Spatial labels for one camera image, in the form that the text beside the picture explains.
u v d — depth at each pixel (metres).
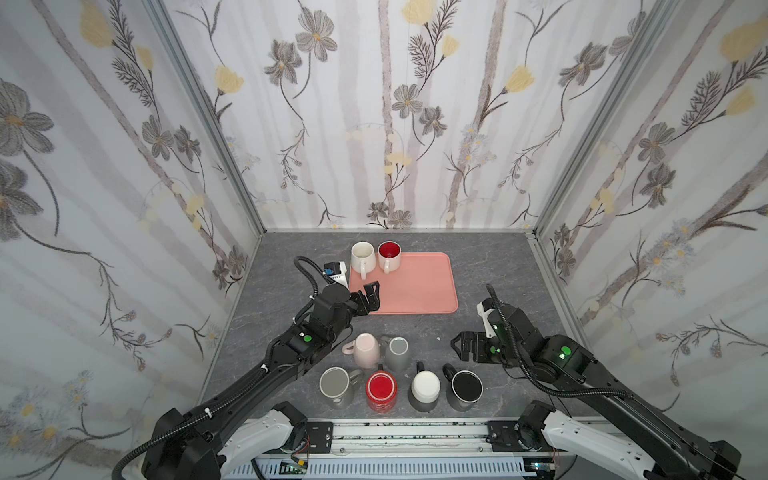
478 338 0.64
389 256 1.05
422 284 1.04
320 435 0.74
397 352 0.79
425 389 0.74
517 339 0.53
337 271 0.68
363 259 1.02
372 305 0.70
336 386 0.72
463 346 0.69
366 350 0.80
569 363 0.48
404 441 0.75
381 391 0.74
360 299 0.67
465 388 0.74
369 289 0.70
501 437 0.73
